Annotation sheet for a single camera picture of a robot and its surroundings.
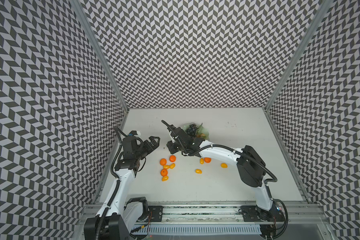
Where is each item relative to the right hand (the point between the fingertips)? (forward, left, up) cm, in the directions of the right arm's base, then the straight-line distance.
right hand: (170, 145), depth 86 cm
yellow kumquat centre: (-12, -16, -11) cm, 23 cm away
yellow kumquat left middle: (-10, +3, -9) cm, 13 cm away
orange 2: (-4, -1, -9) cm, 10 cm away
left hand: (-1, +8, +5) cm, 9 cm away
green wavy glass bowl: (+13, -20, -6) cm, 24 cm away
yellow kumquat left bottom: (-16, +3, -8) cm, 19 cm away
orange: (-7, +5, -8) cm, 12 cm away
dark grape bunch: (+12, -13, -3) cm, 18 cm away
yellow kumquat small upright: (-6, -19, -9) cm, 21 cm away
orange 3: (-13, +3, -8) cm, 16 cm away
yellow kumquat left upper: (-9, -1, -8) cm, 13 cm away
